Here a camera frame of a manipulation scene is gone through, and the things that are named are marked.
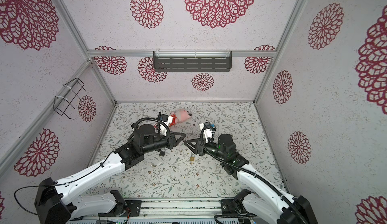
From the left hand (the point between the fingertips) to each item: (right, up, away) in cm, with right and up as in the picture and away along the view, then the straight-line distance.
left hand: (185, 137), depth 70 cm
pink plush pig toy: (-4, +10, +33) cm, 35 cm away
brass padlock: (+3, -16, +21) cm, 26 cm away
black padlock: (-15, -13, +23) cm, 30 cm away
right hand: (+1, -2, -1) cm, 2 cm away
